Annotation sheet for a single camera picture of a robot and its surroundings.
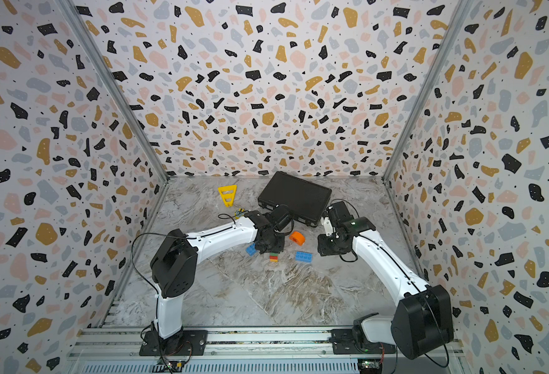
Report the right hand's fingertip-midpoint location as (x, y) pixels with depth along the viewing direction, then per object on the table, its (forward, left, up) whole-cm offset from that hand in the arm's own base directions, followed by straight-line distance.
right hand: (323, 248), depth 83 cm
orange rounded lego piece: (+9, +9, -9) cm, 16 cm away
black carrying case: (+28, +6, -7) cm, 30 cm away
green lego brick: (+2, +19, -9) cm, 21 cm away
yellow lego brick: (0, +19, -11) cm, 22 cm away
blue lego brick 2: (+2, +7, -11) cm, 13 cm away
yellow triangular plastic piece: (+33, +44, -10) cm, 56 cm away
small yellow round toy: (+24, +36, -10) cm, 44 cm away
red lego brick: (0, +18, -9) cm, 20 cm away
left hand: (+2, +16, -5) cm, 16 cm away
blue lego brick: (+3, +28, -9) cm, 29 cm away
